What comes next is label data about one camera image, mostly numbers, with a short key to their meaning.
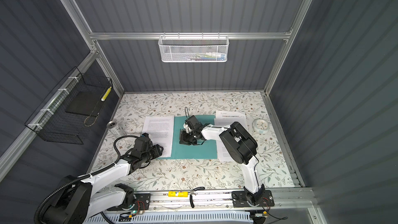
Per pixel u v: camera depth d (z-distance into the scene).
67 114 0.72
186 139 0.85
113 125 0.86
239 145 0.54
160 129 0.99
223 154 0.89
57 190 0.41
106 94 0.82
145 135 0.82
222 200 0.75
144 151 0.71
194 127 0.77
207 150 0.89
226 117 1.05
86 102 0.74
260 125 0.98
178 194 0.74
